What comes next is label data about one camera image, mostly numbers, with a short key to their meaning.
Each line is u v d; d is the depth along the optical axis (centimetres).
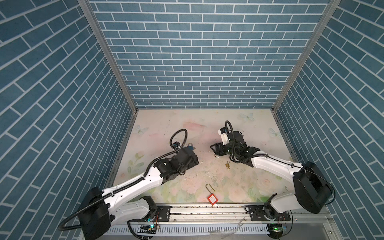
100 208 39
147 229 72
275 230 70
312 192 43
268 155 56
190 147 99
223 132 77
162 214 73
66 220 37
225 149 77
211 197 77
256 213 74
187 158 59
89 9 71
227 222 72
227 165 91
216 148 77
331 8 71
